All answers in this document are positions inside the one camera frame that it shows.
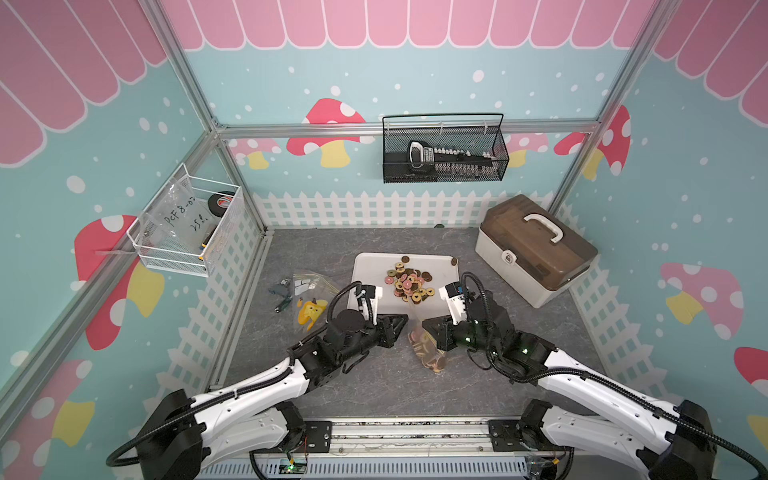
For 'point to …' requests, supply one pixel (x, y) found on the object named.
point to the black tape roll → (218, 204)
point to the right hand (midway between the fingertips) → (422, 325)
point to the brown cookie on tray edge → (454, 261)
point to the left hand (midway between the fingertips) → (406, 323)
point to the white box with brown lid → (533, 254)
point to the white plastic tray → (371, 269)
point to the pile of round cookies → (409, 282)
